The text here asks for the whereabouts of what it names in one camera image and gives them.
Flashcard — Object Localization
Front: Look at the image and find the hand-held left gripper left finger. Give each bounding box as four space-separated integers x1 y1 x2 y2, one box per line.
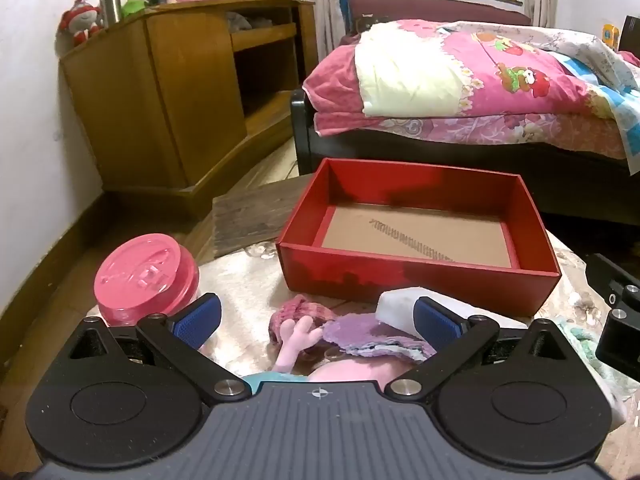
69 294 251 407

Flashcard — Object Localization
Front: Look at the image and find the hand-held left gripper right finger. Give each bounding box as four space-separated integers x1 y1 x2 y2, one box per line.
384 296 568 405

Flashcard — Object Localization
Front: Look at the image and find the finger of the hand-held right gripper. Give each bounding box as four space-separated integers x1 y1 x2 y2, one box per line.
585 252 640 311

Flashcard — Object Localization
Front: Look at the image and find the light green fluffy cloth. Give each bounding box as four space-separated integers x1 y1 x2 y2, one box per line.
559 319 603 361

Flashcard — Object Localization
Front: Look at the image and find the purple fuzzy cloth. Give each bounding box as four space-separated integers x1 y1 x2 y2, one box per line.
320 311 438 362

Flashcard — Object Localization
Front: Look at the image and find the pink knitted hat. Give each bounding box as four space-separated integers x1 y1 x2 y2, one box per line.
270 294 342 346

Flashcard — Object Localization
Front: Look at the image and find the red cardboard box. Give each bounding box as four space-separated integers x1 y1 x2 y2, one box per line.
276 157 562 318

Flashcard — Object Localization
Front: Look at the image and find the blue and pink plush toy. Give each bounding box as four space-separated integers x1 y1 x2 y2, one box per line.
240 317 418 396

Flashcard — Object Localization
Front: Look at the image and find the floral tablecloth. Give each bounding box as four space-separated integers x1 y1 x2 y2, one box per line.
82 220 640 480

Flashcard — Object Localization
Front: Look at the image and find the pink lidded plastic jar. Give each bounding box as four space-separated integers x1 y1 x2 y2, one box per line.
94 233 201 328

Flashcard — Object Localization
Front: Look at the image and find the weathered wooden board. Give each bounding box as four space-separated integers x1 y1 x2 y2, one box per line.
212 175 315 259

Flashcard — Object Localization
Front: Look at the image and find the wooden cabinet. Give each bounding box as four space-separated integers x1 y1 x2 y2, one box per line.
59 0 319 203

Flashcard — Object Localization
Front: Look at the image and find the light floral blanket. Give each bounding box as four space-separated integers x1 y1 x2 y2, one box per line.
440 20 640 177

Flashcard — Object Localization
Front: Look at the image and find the pink cartoon quilt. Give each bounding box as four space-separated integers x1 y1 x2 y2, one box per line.
302 19 640 162

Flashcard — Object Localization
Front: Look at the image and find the grey crumpled cloth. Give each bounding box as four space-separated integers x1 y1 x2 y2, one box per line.
225 11 274 32

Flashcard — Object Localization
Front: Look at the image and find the maroon padded headboard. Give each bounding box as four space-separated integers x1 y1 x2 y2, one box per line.
347 0 532 37

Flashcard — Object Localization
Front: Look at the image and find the red and white plush doll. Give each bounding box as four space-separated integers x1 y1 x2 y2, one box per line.
59 0 104 47

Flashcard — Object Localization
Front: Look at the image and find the steel thermos flask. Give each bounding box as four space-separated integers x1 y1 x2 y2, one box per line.
97 0 123 26

